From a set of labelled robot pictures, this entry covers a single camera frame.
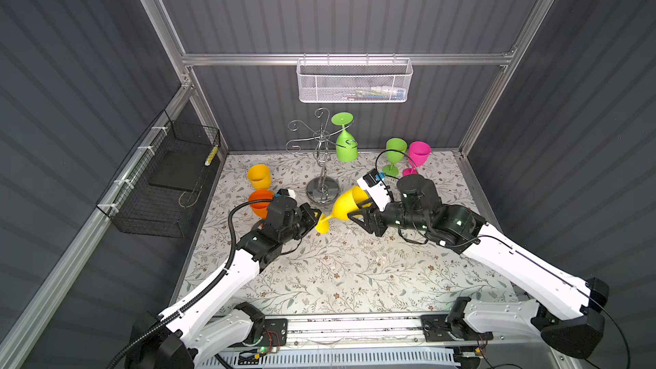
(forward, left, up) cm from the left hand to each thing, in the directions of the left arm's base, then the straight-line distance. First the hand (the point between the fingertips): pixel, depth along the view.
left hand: (325, 210), depth 76 cm
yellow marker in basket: (+19, +36, +6) cm, 41 cm away
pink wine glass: (+28, -38, -5) cm, 47 cm away
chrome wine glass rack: (+22, +1, -18) cm, 29 cm away
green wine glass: (+30, -29, -9) cm, 43 cm away
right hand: (-7, -8, +10) cm, 14 cm away
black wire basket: (+5, +48, +7) cm, 48 cm away
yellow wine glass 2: (-4, -5, +9) cm, 11 cm away
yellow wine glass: (+24, +25, -11) cm, 36 cm away
